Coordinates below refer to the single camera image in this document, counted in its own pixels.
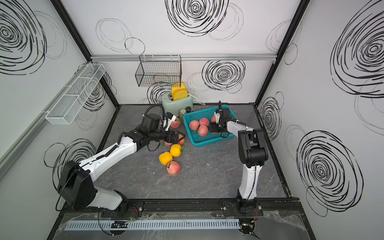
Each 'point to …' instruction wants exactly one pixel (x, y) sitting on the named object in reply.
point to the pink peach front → (203, 130)
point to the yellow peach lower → (165, 158)
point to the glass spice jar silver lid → (182, 112)
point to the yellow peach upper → (175, 150)
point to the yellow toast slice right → (180, 94)
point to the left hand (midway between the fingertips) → (180, 134)
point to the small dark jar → (188, 109)
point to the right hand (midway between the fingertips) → (215, 127)
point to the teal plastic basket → (211, 138)
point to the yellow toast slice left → (177, 86)
